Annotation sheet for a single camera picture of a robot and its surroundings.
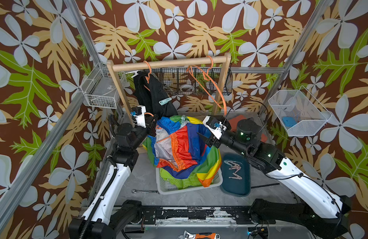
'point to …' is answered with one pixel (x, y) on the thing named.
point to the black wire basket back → (191, 82)
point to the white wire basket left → (99, 89)
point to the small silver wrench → (135, 191)
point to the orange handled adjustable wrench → (187, 235)
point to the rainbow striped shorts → (176, 147)
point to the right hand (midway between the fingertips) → (203, 123)
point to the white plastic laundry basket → (163, 187)
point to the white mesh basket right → (298, 112)
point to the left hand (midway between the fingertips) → (156, 114)
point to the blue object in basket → (289, 121)
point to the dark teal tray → (236, 172)
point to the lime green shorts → (193, 180)
